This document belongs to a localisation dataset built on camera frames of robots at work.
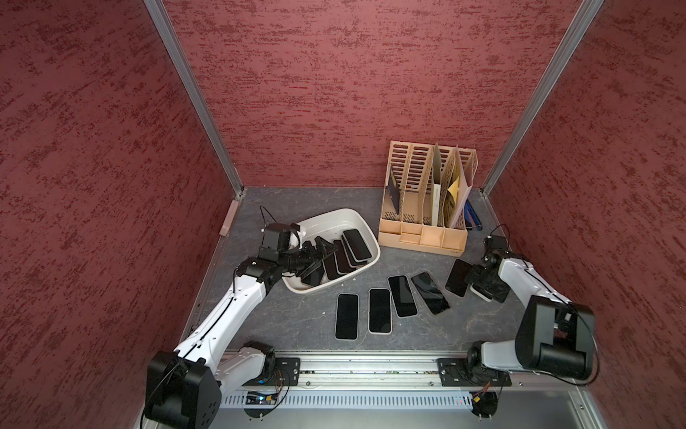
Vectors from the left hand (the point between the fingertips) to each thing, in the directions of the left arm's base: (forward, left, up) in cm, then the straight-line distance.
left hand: (328, 260), depth 77 cm
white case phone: (-9, -16, -16) cm, 25 cm away
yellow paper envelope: (+22, -40, +9) cm, 47 cm away
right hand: (-2, -50, -15) cm, 53 cm away
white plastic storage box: (+24, +2, -15) cm, 28 cm away
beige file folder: (+21, -34, +9) cm, 41 cm away
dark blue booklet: (+41, -25, -13) cm, 50 cm away
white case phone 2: (+8, -4, -17) cm, 19 cm away
